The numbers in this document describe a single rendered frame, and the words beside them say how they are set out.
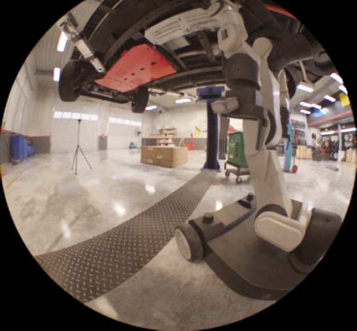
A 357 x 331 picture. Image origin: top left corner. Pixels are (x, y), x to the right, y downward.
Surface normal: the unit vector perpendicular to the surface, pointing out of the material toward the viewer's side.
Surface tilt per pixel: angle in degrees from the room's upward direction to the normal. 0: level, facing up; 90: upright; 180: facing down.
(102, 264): 0
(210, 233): 45
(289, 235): 90
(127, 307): 0
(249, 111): 90
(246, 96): 90
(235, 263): 0
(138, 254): 23
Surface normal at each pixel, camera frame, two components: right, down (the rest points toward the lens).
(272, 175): -0.92, 0.01
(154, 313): 0.03, -1.00
